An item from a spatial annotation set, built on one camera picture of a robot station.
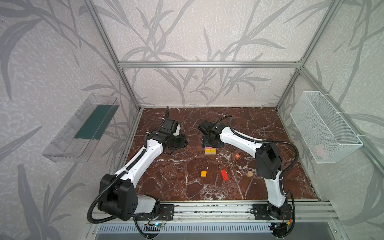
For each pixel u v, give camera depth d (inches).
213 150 36.9
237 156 36.5
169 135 24.8
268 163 20.3
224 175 33.9
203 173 34.3
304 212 29.7
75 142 25.0
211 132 26.2
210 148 32.5
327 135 24.7
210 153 36.9
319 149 29.2
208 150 36.9
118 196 15.9
